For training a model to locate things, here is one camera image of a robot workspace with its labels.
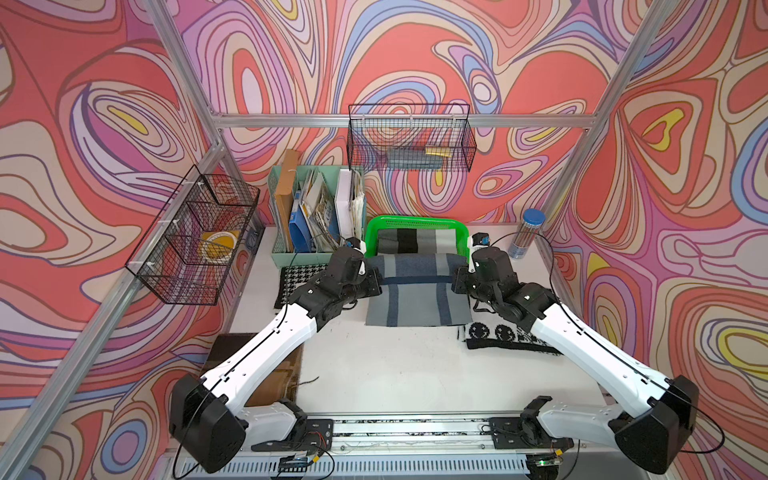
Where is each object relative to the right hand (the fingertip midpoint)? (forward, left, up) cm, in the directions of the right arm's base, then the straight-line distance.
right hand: (456, 277), depth 78 cm
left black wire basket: (+8, +73, +4) cm, 73 cm away
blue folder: (+22, +46, -3) cm, 51 cm away
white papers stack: (+26, +29, +4) cm, 39 cm away
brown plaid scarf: (-19, +47, -19) cm, 55 cm away
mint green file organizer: (+23, +56, -16) cm, 63 cm away
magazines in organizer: (+30, +40, +1) cm, 50 cm away
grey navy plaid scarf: (-2, +10, -2) cm, 11 cm away
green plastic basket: (+36, +6, -13) cm, 38 cm away
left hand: (0, +19, +2) cm, 19 cm away
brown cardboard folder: (+28, +46, +12) cm, 55 cm away
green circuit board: (-37, +43, -24) cm, 61 cm away
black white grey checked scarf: (+30, +7, -19) cm, 36 cm away
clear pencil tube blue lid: (+23, -29, -8) cm, 38 cm away
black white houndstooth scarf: (+14, +50, -15) cm, 54 cm away
